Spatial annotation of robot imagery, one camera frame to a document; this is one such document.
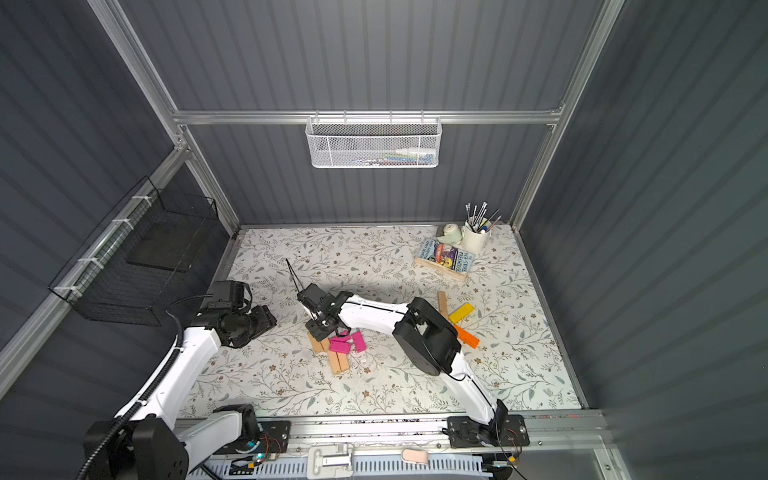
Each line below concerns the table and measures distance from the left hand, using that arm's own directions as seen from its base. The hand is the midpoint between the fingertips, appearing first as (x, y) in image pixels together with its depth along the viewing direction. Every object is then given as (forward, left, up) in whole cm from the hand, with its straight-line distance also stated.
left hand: (268, 325), depth 83 cm
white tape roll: (+37, -57, -2) cm, 68 cm away
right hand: (+3, -13, -7) cm, 15 cm away
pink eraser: (-30, -40, -7) cm, 51 cm away
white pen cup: (+35, -66, -4) cm, 74 cm away
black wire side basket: (+5, +30, +17) cm, 35 cm away
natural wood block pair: (-7, -20, -9) cm, 23 cm away
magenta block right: (0, -25, -10) cm, 27 cm away
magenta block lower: (-3, -19, -8) cm, 21 cm away
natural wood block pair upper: (-3, -13, -8) cm, 16 cm away
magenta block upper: (-3, -21, -3) cm, 21 cm away
